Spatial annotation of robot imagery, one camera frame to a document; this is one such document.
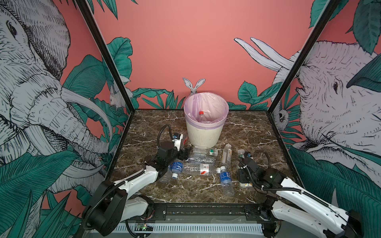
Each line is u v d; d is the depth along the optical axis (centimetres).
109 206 41
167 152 66
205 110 101
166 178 80
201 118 99
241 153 80
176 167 84
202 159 89
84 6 69
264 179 54
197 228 70
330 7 69
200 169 84
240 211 75
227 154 92
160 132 108
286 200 51
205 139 87
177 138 73
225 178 80
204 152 96
